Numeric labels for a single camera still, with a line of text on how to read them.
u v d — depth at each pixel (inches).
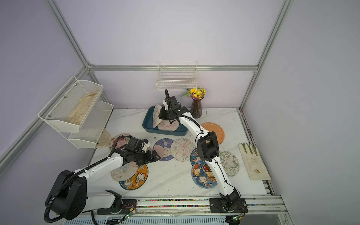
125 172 33.7
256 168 34.4
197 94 38.4
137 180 32.4
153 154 30.8
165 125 42.6
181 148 37.6
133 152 27.2
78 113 30.2
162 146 38.6
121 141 39.0
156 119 37.7
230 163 35.5
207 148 23.9
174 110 30.0
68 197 16.1
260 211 29.2
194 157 36.2
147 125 41.2
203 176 33.1
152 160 29.9
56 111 26.4
